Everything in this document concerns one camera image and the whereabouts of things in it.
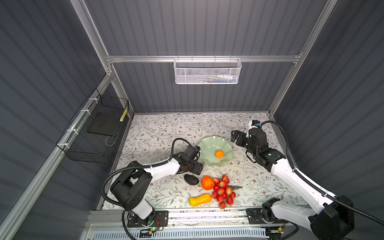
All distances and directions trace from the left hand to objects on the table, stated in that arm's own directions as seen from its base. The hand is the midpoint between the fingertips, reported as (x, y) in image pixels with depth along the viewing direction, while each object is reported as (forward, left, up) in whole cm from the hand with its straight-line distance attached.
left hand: (197, 166), depth 89 cm
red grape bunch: (-17, -12, +3) cm, 21 cm away
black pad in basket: (+15, +48, +25) cm, 56 cm away
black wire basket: (+7, +52, +25) cm, 58 cm away
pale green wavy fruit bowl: (+10, -12, -1) cm, 16 cm away
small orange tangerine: (+7, -14, +2) cm, 16 cm away
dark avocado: (-8, +4, +1) cm, 10 cm away
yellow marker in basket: (+21, +40, +25) cm, 52 cm away
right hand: (+8, -23, +20) cm, 31 cm away
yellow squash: (-20, +2, +1) cm, 20 cm away
